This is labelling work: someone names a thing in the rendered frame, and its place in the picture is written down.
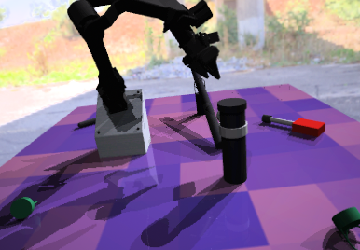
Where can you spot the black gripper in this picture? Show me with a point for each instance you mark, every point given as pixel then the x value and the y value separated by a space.
pixel 199 58

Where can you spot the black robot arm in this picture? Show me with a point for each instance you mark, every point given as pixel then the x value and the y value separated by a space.
pixel 177 18

